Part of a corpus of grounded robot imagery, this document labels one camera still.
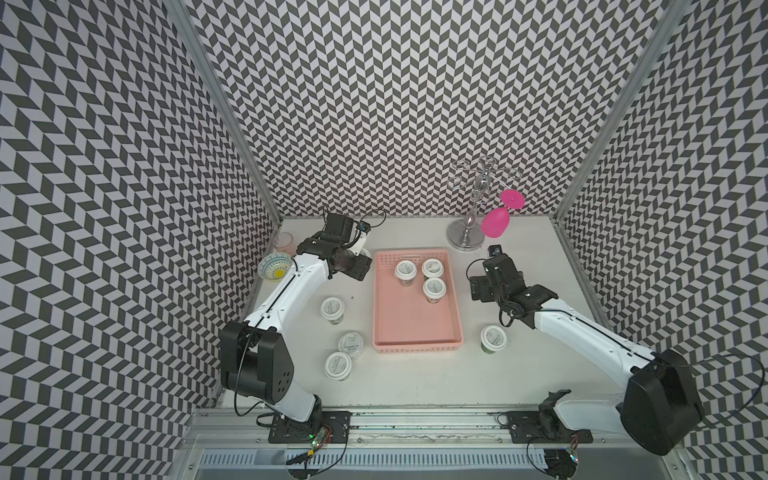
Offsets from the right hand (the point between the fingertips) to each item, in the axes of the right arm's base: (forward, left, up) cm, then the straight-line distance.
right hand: (493, 283), depth 85 cm
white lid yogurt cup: (+8, +25, -6) cm, 27 cm away
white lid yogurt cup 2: (-5, +47, -5) cm, 47 cm away
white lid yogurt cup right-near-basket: (+2, +16, -6) cm, 18 cm away
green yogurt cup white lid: (+9, +16, -5) cm, 20 cm away
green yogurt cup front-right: (-14, +1, -6) cm, 15 cm away
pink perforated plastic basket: (-5, +26, -13) cm, 30 cm away
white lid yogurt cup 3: (-21, +43, -5) cm, 49 cm away
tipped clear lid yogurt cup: (-14, +41, -7) cm, 44 cm away
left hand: (+4, +40, +4) cm, 40 cm away
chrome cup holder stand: (+28, +1, -11) cm, 30 cm away
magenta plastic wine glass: (+20, -4, +5) cm, 21 cm away
